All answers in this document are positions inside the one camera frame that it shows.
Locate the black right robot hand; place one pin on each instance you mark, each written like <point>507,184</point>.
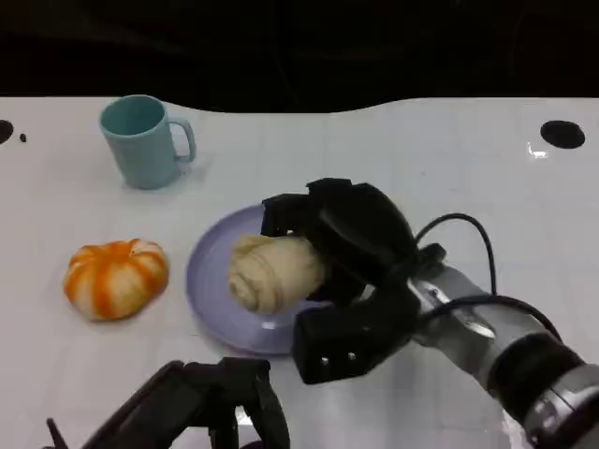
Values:
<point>365,229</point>

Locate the lilac plate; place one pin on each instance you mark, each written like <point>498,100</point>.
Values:
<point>210,290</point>

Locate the pale green mug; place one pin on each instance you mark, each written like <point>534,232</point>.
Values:
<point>140,154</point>

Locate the black round table grommet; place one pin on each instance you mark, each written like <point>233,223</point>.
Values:
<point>4,132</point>
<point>561,134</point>

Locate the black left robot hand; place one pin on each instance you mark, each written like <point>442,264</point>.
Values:
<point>206,397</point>

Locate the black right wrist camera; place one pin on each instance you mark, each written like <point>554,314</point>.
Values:
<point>346,337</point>

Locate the beige towel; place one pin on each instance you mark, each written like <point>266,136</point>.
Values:
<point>276,271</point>

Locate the orange and white bread roll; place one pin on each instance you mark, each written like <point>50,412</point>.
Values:
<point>114,280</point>

